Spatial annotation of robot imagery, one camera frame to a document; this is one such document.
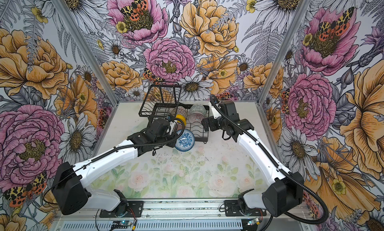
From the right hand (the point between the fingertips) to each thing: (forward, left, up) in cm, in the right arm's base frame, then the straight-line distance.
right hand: (210, 124), depth 79 cm
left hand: (-5, +19, -7) cm, 20 cm away
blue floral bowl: (-6, +13, -8) cm, 16 cm away
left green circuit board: (-40, +44, -23) cm, 63 cm away
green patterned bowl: (+29, +6, -18) cm, 34 cm away
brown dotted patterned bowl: (+27, +18, -18) cm, 37 cm away
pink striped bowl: (+22, +7, -20) cm, 30 cm away
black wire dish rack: (+33, +30, -14) cm, 46 cm away
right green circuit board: (-40, -19, -24) cm, 50 cm away
